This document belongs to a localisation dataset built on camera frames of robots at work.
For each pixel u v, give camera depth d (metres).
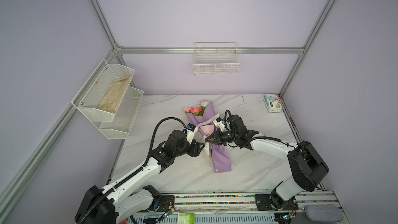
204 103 1.06
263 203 0.73
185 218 0.68
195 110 1.04
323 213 0.69
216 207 0.73
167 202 0.73
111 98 0.78
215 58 0.96
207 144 0.80
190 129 0.69
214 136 0.76
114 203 0.40
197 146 0.69
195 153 0.70
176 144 0.60
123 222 0.69
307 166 0.45
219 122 0.80
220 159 0.80
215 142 0.74
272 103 1.08
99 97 0.79
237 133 0.69
